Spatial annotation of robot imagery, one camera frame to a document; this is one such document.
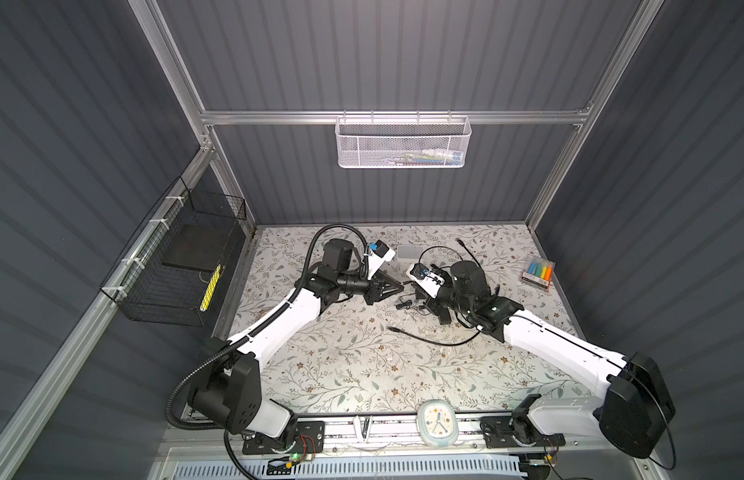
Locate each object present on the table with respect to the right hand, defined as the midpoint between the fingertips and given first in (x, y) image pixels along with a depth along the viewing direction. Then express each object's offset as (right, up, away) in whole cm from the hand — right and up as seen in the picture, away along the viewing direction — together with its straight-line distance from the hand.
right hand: (419, 283), depth 80 cm
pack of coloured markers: (+46, +2, +25) cm, 53 cm away
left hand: (-5, 0, -4) cm, 6 cm away
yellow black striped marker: (-51, -1, -10) cm, 52 cm away
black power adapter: (-3, -8, +11) cm, 14 cm away
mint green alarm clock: (+4, -34, -7) cm, 35 cm away
